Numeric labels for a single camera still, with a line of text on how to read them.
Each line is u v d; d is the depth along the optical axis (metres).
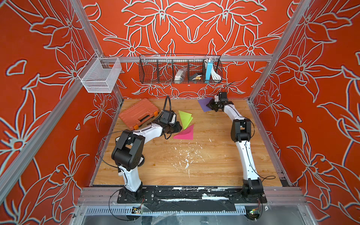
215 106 1.06
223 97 0.96
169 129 0.80
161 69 1.00
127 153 0.48
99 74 0.93
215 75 0.91
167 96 1.22
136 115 1.04
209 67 0.87
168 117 0.76
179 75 0.91
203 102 1.22
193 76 0.90
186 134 0.95
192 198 0.73
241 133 0.73
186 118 1.06
